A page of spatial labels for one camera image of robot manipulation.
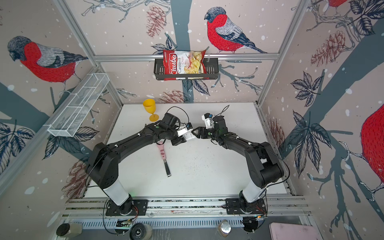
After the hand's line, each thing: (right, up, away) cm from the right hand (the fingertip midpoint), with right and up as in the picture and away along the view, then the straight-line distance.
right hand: (193, 134), depth 89 cm
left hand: (-6, -1, -2) cm, 7 cm away
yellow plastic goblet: (-31, +18, +12) cm, 38 cm away
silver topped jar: (+13, -34, -30) cm, 47 cm away
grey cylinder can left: (-52, -36, -29) cm, 70 cm away
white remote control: (-3, -1, -2) cm, 3 cm away
